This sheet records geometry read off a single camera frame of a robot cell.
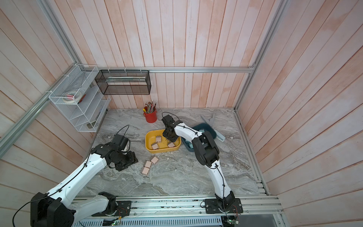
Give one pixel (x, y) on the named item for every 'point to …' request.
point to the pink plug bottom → (145, 170)
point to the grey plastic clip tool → (210, 122)
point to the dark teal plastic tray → (202, 127)
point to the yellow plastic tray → (155, 142)
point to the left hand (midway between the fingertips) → (133, 165)
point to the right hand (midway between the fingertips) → (165, 136)
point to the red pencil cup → (151, 117)
